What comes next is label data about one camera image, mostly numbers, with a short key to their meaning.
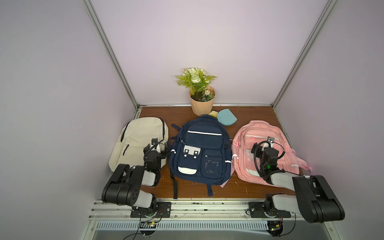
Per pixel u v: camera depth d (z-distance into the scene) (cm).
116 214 73
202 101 100
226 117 112
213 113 114
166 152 81
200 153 88
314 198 42
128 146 96
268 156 67
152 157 69
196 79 95
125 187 44
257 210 73
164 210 73
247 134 97
